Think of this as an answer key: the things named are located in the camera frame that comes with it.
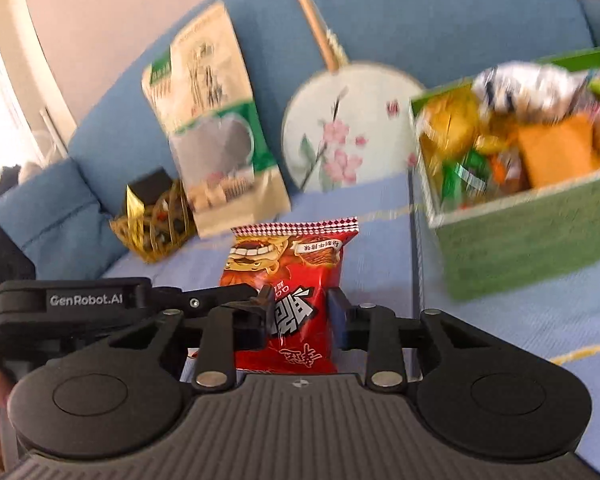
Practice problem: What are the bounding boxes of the woven bamboo basket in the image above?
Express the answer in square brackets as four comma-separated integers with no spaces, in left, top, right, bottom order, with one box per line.
[110,182,199,264]

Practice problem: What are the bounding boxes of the orange snack packet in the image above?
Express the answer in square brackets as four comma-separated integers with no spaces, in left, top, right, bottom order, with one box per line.
[516,114,600,189]

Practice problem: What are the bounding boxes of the pile of mixed snack packets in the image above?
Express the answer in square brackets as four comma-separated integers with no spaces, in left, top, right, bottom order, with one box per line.
[417,60,600,211]

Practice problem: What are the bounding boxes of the black and gold box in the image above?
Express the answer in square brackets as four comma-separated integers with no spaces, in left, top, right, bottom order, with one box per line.
[125,167,182,213]

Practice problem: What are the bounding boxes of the kraft paper grain pouch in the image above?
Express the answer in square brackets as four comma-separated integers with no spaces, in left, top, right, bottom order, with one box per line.
[141,1,292,239]

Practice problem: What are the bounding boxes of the round flower-painted hand fan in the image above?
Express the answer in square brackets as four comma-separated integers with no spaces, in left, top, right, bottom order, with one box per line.
[281,0,427,194]

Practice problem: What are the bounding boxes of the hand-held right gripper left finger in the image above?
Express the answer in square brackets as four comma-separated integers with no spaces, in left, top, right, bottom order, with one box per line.
[107,284,277,395]

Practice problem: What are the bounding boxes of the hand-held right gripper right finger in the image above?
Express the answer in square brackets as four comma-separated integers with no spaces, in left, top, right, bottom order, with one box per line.
[327,286,490,395]

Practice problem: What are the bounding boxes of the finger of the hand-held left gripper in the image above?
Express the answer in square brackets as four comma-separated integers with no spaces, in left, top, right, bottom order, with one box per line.
[147,283,262,318]

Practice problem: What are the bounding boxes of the green cardboard box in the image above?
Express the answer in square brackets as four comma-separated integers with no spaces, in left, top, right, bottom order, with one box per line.
[409,47,600,302]

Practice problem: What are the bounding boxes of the blue cushion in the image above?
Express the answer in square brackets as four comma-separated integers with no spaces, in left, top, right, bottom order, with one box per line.
[0,157,127,281]

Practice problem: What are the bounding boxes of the red checker-edged snack packet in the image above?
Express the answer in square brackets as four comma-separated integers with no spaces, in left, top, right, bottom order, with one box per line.
[220,216,360,376]

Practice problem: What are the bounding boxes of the blue sofa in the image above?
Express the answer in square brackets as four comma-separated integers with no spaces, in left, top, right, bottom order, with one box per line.
[0,0,600,480]

